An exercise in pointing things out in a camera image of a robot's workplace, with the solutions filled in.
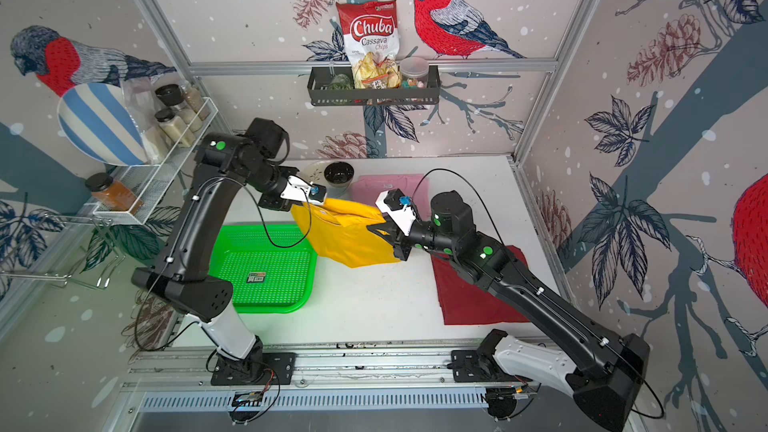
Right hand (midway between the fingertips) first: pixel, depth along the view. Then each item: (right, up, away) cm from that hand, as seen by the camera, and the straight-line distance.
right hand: (370, 222), depth 64 cm
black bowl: (-16, +12, +49) cm, 52 cm away
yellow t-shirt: (-8, -3, +7) cm, 11 cm away
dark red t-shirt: (+25, -25, +18) cm, 40 cm away
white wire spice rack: (-59, +9, +11) cm, 60 cm away
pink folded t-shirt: (-4, +6, +47) cm, 48 cm away
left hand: (-18, +8, +9) cm, 22 cm away
